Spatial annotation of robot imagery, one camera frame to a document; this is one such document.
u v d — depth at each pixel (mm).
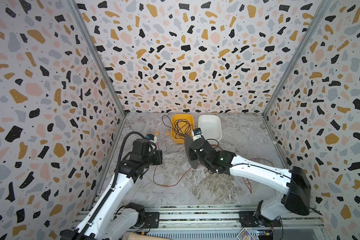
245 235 688
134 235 688
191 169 903
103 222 397
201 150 541
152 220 735
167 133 1082
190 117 1132
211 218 763
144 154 586
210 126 1137
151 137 688
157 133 1090
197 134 657
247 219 744
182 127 1107
